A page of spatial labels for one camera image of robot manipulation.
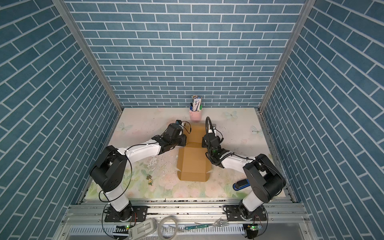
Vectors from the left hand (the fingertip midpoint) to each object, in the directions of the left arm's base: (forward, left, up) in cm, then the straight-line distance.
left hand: (186, 137), depth 93 cm
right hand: (+1, -13, +3) cm, 13 cm away
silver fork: (-44, -18, -8) cm, 48 cm away
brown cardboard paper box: (-12, -5, -8) cm, 16 cm away
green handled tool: (-46, -3, -8) cm, 47 cm away
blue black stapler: (-28, -30, -5) cm, 41 cm away
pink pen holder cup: (+21, -7, -3) cm, 22 cm away
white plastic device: (-46, +19, -7) cm, 50 cm away
